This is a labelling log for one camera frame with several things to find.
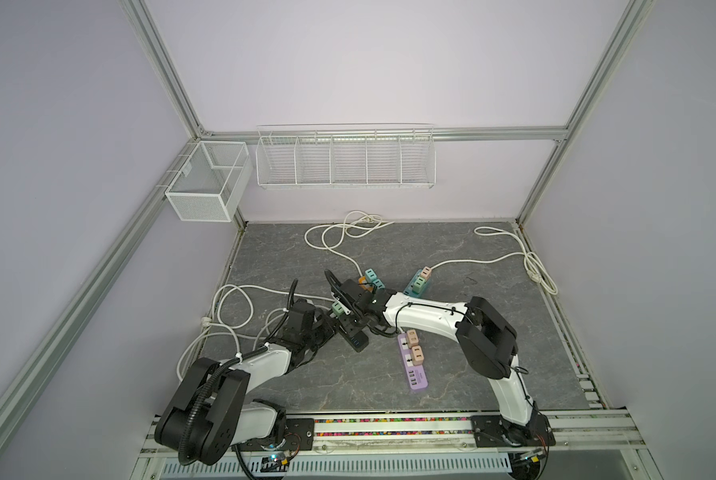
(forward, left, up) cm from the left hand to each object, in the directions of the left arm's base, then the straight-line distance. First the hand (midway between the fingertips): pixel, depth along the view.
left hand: (340, 327), depth 90 cm
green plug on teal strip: (+11, -25, +4) cm, 28 cm away
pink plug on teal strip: (+15, -28, +5) cm, 32 cm away
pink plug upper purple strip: (-6, -21, +5) cm, 22 cm away
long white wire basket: (+47, -4, +28) cm, 55 cm away
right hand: (+1, -2, +1) cm, 3 cm away
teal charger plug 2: (+12, -13, +5) cm, 18 cm away
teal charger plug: (+16, -10, +4) cm, 19 cm away
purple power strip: (-15, -21, 0) cm, 26 cm away
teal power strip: (+14, -23, +1) cm, 27 cm away
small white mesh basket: (+47, +42, +20) cm, 66 cm away
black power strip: (-6, -5, +7) cm, 10 cm away
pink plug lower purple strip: (-11, -21, +4) cm, 24 cm away
